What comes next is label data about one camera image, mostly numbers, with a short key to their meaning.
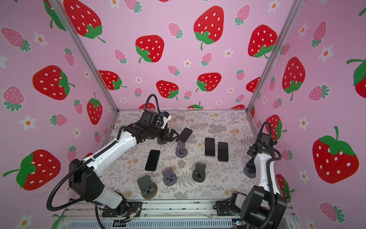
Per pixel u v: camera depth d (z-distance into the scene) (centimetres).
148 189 75
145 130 61
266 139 63
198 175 82
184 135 103
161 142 102
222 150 99
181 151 91
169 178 80
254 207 41
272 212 35
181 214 73
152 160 93
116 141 51
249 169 82
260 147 58
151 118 63
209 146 99
